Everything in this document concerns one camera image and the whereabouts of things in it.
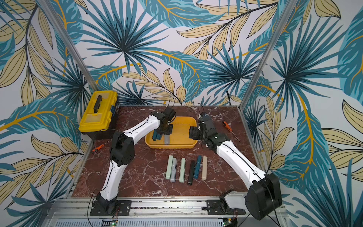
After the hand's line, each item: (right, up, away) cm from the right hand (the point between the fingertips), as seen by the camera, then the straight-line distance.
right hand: (195, 130), depth 82 cm
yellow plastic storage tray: (-9, -7, +18) cm, 21 cm away
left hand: (-18, -3, +13) cm, 23 cm away
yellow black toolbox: (-59, +7, +6) cm, 60 cm away
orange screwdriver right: (+28, -1, +23) cm, 36 cm away
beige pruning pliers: (+6, -24, +3) cm, 25 cm away
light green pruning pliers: (-15, -23, +3) cm, 28 cm away
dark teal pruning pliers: (-27, -5, +15) cm, 31 cm away
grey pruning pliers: (-18, -7, +13) cm, 24 cm away
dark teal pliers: (-24, -5, +15) cm, 29 cm away
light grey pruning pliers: (-13, -26, 0) cm, 29 cm away
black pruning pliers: (-2, -22, +3) cm, 23 cm away
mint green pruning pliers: (-8, -25, +1) cm, 26 cm away
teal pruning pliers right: (0, -27, 0) cm, 27 cm away
